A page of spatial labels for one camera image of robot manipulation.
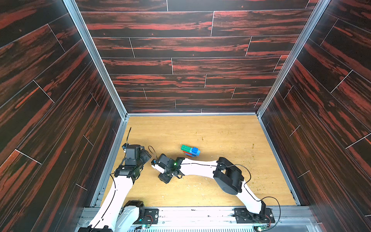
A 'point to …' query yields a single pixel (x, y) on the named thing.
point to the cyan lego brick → (192, 155)
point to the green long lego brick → (185, 148)
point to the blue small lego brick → (195, 150)
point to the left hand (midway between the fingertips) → (146, 153)
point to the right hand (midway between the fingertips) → (164, 172)
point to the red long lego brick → (189, 153)
